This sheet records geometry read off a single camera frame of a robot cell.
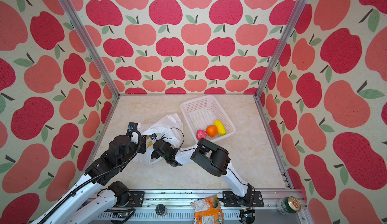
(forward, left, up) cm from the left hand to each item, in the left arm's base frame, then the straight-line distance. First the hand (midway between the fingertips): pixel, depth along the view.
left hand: (148, 135), depth 74 cm
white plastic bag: (+7, -9, -4) cm, 12 cm away
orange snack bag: (-30, -29, -17) cm, 45 cm away
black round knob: (-30, -8, -11) cm, 33 cm away
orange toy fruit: (+12, -34, -15) cm, 39 cm away
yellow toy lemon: (+14, -40, -16) cm, 46 cm away
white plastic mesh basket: (+29, -28, -19) cm, 45 cm away
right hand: (+6, 0, -18) cm, 19 cm away
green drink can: (-29, -63, -10) cm, 70 cm away
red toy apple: (+9, -27, -14) cm, 32 cm away
